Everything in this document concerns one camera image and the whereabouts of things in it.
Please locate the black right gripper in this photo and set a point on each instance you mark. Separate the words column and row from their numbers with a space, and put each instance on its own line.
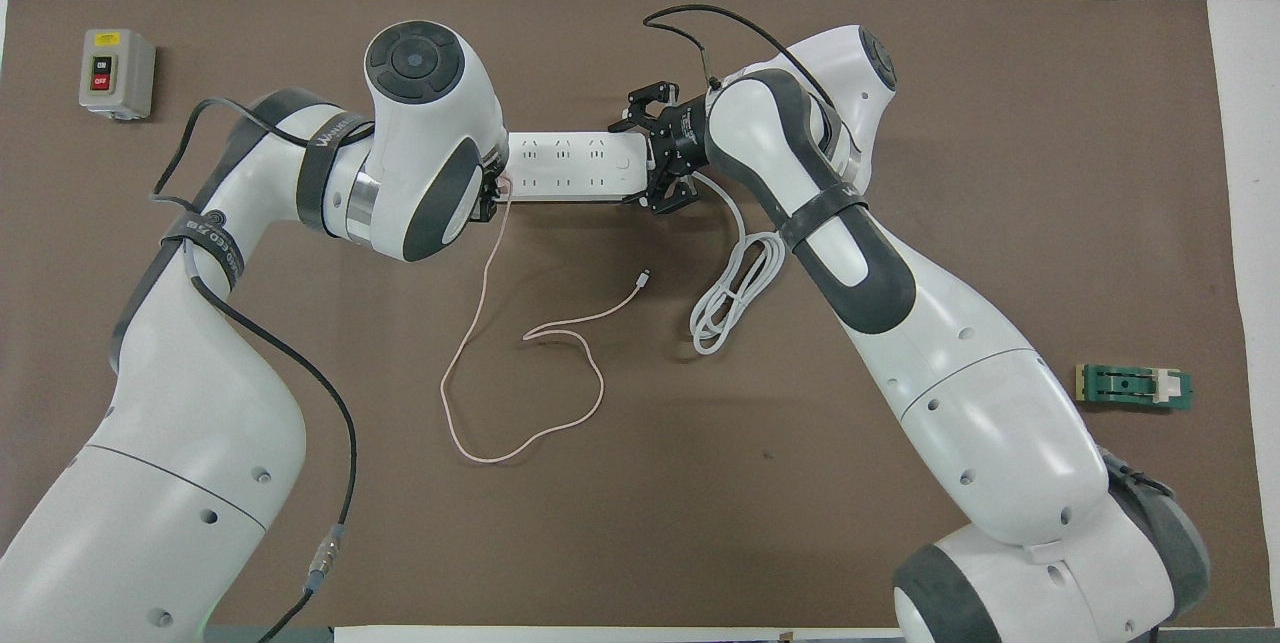
column 685, row 143

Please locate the pink charger adapter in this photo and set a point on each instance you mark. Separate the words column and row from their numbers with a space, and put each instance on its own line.
column 504, row 186

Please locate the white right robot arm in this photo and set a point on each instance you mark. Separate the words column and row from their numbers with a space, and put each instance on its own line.
column 960, row 373

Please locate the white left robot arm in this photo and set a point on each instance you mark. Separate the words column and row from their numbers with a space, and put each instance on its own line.
column 190, row 423

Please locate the white power strip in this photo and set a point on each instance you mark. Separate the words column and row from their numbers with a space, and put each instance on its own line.
column 570, row 166

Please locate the brown table mat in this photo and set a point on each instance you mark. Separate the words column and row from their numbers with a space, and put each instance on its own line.
column 640, row 543

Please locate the green circuit board module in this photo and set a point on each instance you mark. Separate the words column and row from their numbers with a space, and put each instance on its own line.
column 1130, row 388

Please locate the grey on-off switch box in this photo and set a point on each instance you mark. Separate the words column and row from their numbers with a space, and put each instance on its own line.
column 115, row 73

